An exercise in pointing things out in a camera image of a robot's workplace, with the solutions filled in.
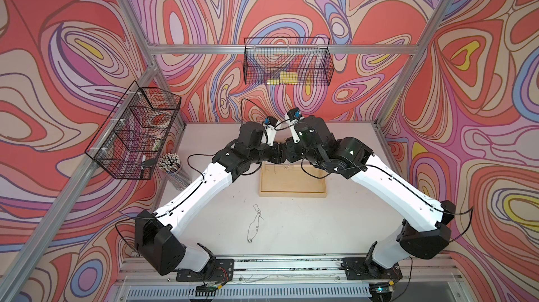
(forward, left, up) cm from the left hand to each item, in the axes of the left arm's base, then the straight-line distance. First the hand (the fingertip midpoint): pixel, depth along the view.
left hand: (290, 149), depth 72 cm
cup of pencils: (+2, +47, -11) cm, 48 cm away
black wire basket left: (+2, +57, 0) cm, 57 cm away
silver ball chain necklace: (-16, +14, -30) cm, 37 cm away
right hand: (-2, +1, +4) cm, 4 cm away
